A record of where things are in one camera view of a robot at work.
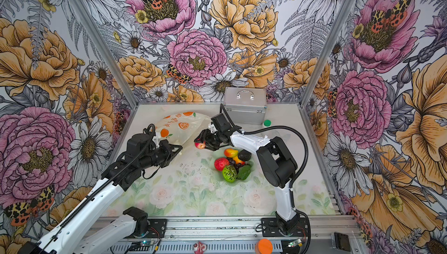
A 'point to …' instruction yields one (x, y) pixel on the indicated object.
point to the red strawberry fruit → (220, 163)
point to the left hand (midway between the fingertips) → (183, 152)
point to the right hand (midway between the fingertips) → (198, 147)
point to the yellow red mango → (231, 153)
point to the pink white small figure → (199, 248)
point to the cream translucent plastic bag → (180, 128)
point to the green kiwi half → (229, 173)
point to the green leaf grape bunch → (243, 172)
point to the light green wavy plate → (217, 175)
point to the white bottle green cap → (267, 123)
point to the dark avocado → (244, 155)
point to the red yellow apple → (200, 145)
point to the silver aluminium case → (246, 105)
